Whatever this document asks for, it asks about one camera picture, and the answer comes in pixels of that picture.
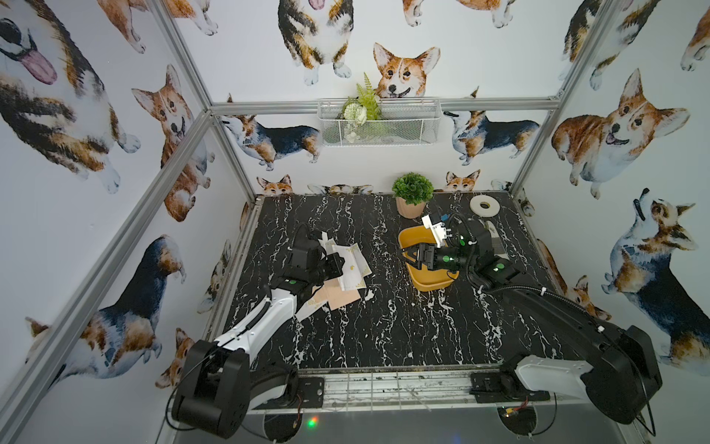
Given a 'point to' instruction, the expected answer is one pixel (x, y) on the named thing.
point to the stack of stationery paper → (355, 266)
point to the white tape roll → (492, 211)
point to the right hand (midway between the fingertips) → (400, 254)
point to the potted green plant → (411, 191)
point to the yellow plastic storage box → (423, 278)
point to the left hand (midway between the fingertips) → (348, 255)
